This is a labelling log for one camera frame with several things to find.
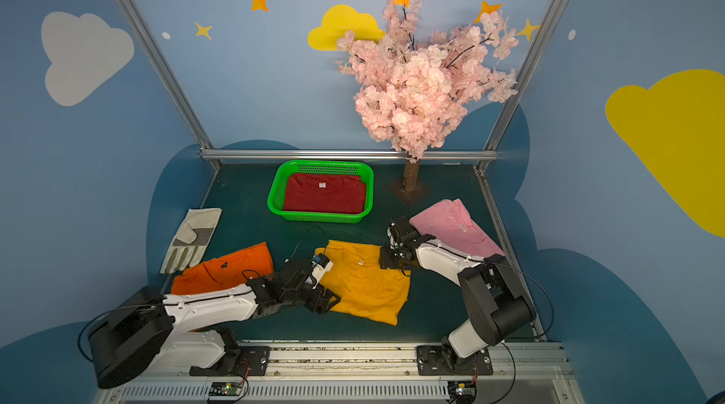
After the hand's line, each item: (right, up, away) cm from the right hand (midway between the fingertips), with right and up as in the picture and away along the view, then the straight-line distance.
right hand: (388, 257), depth 93 cm
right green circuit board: (+18, -31, -20) cm, 41 cm away
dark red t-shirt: (-24, +22, +15) cm, 36 cm away
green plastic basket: (-41, +21, +9) cm, 46 cm away
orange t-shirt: (-51, -3, -2) cm, 52 cm away
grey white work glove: (-69, +4, +3) cm, 69 cm away
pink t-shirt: (+23, +10, +9) cm, 27 cm away
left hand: (-18, -8, -8) cm, 21 cm away
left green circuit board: (-44, -29, -21) cm, 57 cm away
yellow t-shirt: (-8, -8, -6) cm, 13 cm away
